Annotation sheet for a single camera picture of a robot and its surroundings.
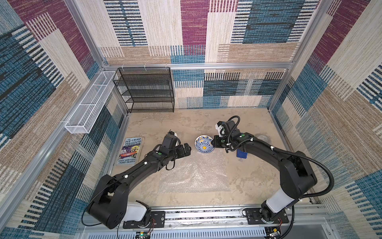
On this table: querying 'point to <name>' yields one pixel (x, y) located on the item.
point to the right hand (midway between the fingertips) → (213, 144)
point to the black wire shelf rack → (149, 88)
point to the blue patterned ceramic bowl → (203, 144)
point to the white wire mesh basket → (84, 118)
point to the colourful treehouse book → (130, 150)
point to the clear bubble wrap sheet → (197, 172)
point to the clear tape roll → (264, 138)
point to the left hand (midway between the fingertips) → (186, 149)
